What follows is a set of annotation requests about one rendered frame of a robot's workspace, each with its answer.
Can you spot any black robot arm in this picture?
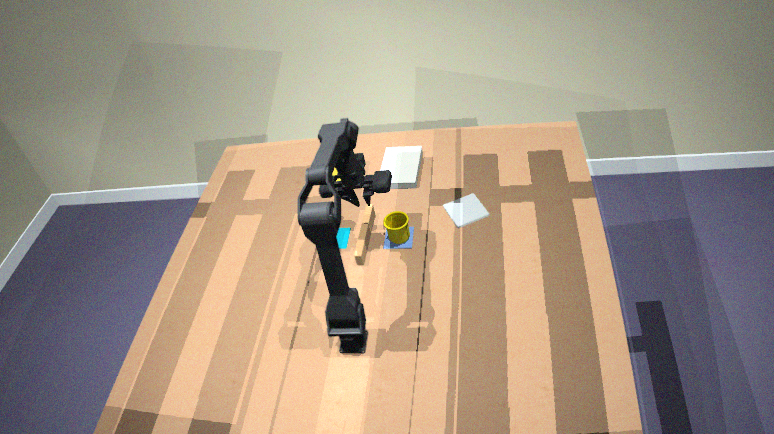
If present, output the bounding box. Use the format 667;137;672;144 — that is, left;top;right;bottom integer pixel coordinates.
297;118;369;353

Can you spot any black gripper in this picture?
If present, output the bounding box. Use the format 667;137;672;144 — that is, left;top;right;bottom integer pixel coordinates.
318;158;392;207

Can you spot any yellow cup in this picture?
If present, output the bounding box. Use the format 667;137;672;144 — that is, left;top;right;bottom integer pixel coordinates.
383;211;410;244

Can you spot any light brown wooden bar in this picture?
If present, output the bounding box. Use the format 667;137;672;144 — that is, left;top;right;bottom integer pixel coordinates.
354;204;375;265

